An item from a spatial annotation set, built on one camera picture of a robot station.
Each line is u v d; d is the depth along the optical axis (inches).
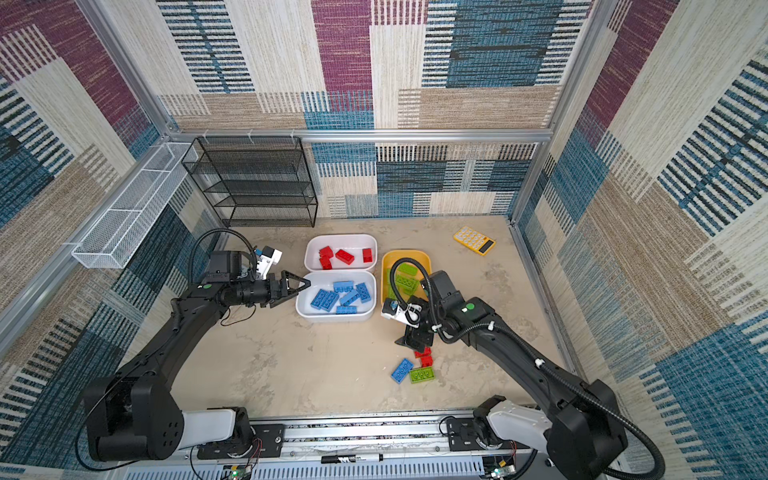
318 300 37.9
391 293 26.0
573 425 15.2
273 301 28.0
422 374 32.6
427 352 34.4
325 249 43.3
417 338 26.9
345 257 42.5
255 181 43.4
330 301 37.9
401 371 33.1
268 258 29.9
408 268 24.0
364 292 38.1
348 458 27.6
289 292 27.9
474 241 44.0
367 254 42.4
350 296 38.0
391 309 26.5
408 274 41.7
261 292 28.3
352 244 43.9
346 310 37.0
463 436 28.7
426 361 33.5
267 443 29.5
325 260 41.4
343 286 38.9
